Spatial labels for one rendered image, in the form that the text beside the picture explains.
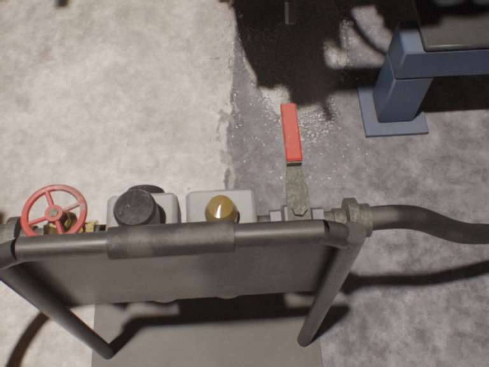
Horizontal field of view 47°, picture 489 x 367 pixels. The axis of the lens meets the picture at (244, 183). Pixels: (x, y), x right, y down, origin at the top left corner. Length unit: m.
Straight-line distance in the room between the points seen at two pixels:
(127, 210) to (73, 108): 0.75
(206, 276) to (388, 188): 0.62
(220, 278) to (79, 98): 0.75
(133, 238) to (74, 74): 0.90
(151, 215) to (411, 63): 0.67
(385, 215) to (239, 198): 0.17
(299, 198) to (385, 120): 0.65
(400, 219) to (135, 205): 0.31
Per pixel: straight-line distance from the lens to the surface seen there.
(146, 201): 0.62
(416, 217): 0.71
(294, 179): 0.67
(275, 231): 0.54
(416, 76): 1.17
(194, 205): 0.67
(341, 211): 0.69
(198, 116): 1.28
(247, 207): 0.66
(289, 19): 1.11
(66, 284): 0.73
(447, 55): 1.14
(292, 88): 1.32
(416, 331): 1.14
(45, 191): 0.66
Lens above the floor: 1.07
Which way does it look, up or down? 63 degrees down
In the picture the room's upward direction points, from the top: straight up
